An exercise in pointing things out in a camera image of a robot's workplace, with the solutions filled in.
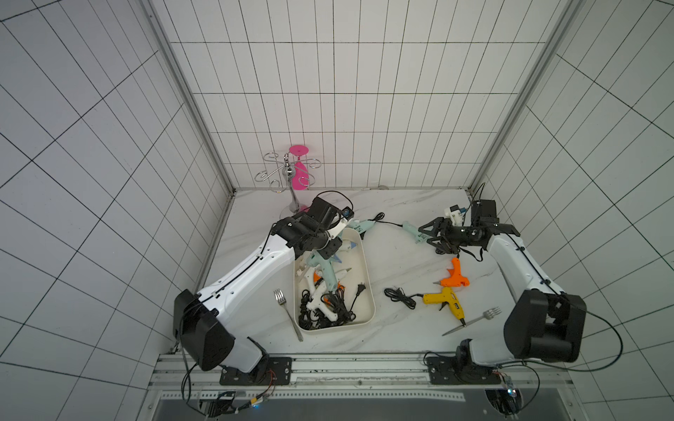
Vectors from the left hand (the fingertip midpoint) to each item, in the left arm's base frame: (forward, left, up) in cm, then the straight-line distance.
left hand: (325, 243), depth 79 cm
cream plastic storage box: (-10, -4, -14) cm, 18 cm away
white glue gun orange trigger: (-14, +3, -14) cm, 20 cm away
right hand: (+5, -29, -2) cm, 30 cm away
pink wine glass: (+20, +9, +10) cm, 24 cm away
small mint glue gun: (+20, -13, -17) cm, 29 cm away
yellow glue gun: (-9, -41, -18) cm, 45 cm away
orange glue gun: (-3, -45, -18) cm, 49 cm away
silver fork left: (-10, +15, -20) cm, 27 cm away
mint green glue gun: (-5, +2, -2) cm, 6 cm away
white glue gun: (-5, +6, -8) cm, 11 cm away
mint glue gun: (+14, -36, -17) cm, 42 cm away
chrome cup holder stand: (+25, +14, +11) cm, 30 cm away
